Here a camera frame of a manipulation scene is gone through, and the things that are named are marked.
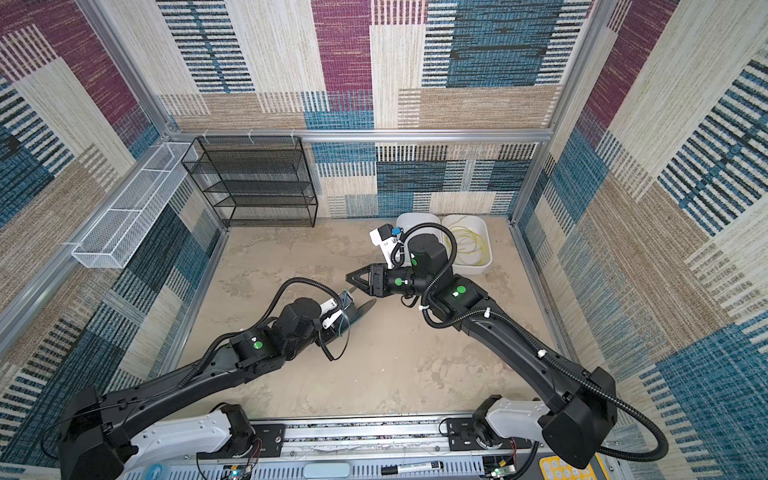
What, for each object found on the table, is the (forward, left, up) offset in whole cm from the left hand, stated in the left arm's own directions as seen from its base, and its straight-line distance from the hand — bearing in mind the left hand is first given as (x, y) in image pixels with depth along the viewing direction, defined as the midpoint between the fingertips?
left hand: (333, 302), depth 77 cm
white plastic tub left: (+42, -21, -13) cm, 48 cm away
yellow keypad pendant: (-34, -51, -17) cm, 64 cm away
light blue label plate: (-33, +1, -20) cm, 39 cm away
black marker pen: (-34, -14, -18) cm, 41 cm away
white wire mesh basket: (+8, +50, +15) cm, 53 cm away
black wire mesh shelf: (+51, +34, -2) cm, 62 cm away
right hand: (-3, -6, +13) cm, 14 cm away
